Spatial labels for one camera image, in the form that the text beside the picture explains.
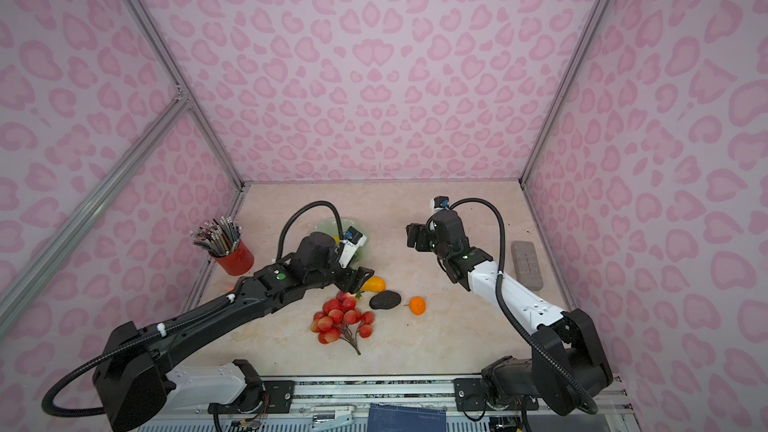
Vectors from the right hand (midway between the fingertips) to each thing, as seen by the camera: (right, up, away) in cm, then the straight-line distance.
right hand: (420, 225), depth 84 cm
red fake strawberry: (-23, -21, +4) cm, 31 cm away
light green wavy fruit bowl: (-21, +1, -19) cm, 28 cm away
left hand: (-15, -8, -6) cm, 19 cm away
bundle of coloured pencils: (-57, -3, 0) cm, 57 cm away
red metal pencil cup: (-54, -11, +6) cm, 56 cm away
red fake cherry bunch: (-22, -25, -4) cm, 33 cm away
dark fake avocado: (-10, -22, +1) cm, 24 cm away
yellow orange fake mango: (-13, -18, +4) cm, 22 cm away
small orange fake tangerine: (-1, -23, +2) cm, 23 cm away
